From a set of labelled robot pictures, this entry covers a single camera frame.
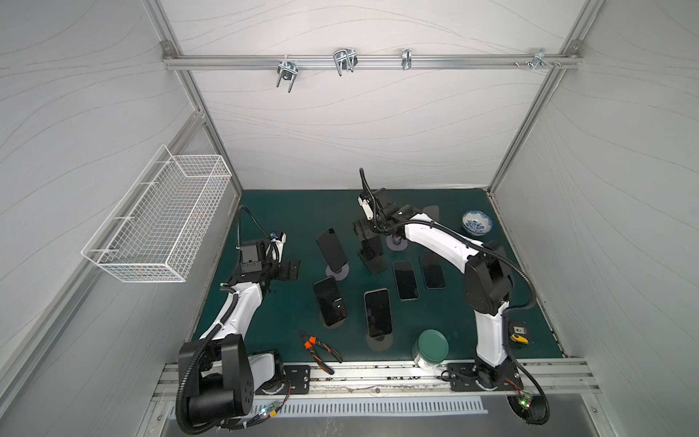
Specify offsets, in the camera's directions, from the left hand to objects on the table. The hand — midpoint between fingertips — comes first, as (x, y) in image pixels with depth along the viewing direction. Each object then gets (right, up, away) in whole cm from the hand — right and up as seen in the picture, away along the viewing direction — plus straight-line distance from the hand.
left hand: (288, 255), depth 89 cm
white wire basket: (-28, +10, -20) cm, 36 cm away
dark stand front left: (+16, -20, -9) cm, 27 cm away
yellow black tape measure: (+70, -23, -9) cm, 74 cm away
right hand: (+27, +12, +3) cm, 30 cm away
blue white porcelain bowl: (+71, +10, +19) cm, 74 cm away
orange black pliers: (+9, -25, -9) cm, 28 cm away
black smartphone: (+29, -13, -16) cm, 36 cm away
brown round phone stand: (+51, +15, +9) cm, 54 cm away
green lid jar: (+42, -22, -20) cm, 51 cm away
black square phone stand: (+29, -4, +7) cm, 30 cm away
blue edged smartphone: (+40, -10, +4) cm, 41 cm away
